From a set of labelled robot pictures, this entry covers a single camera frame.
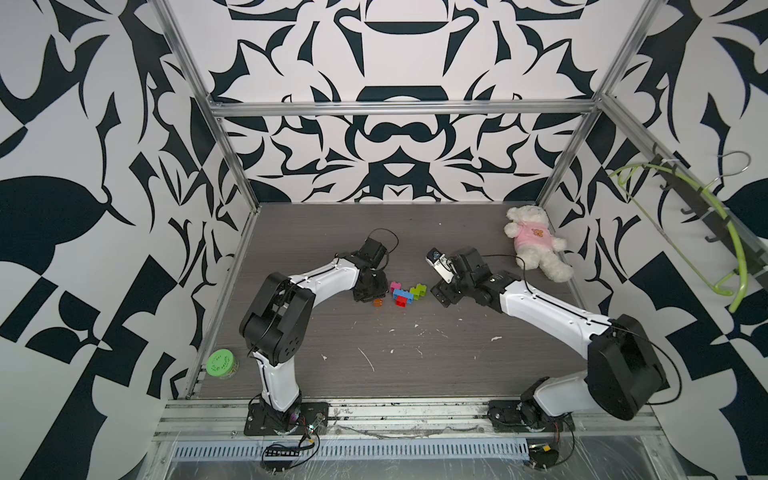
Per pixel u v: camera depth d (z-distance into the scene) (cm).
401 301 93
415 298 93
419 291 93
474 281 66
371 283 79
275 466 69
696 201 60
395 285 95
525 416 67
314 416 73
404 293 94
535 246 98
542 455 72
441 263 75
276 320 49
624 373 42
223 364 78
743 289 52
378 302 91
